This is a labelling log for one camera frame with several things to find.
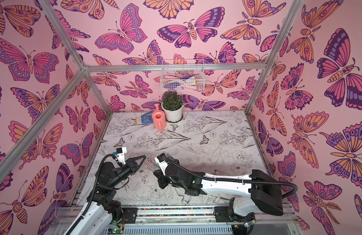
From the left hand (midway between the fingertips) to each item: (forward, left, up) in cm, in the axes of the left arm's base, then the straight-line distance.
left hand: (146, 156), depth 75 cm
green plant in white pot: (+41, -11, -2) cm, 43 cm away
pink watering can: (+35, -1, -8) cm, 36 cm away
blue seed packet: (+43, +11, -19) cm, 48 cm away
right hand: (-7, -5, -2) cm, 9 cm away
